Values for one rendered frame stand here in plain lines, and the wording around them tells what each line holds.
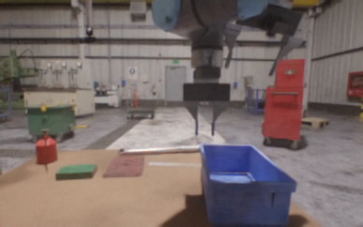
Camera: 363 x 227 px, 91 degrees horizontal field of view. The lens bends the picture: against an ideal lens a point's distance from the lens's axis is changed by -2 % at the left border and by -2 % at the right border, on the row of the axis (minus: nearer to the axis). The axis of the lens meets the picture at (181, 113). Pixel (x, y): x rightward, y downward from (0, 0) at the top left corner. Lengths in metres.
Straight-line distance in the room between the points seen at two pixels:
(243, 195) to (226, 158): 0.28
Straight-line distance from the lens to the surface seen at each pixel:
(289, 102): 2.88
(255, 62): 11.13
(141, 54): 10.54
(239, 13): 0.36
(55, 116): 3.26
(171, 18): 0.40
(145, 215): 0.54
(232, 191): 0.46
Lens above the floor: 0.78
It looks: 7 degrees down
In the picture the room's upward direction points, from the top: 1 degrees clockwise
